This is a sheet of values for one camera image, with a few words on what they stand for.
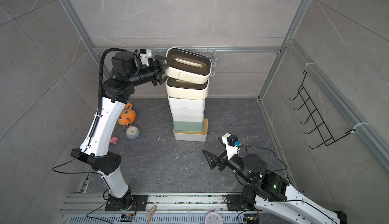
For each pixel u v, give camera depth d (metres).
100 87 0.46
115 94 0.45
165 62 0.58
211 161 0.53
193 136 0.91
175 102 0.69
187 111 0.76
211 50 0.92
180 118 0.81
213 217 0.68
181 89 0.65
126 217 0.71
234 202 0.73
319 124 0.63
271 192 0.45
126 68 0.48
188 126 0.88
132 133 0.95
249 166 0.44
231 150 0.52
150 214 0.70
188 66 0.61
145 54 0.59
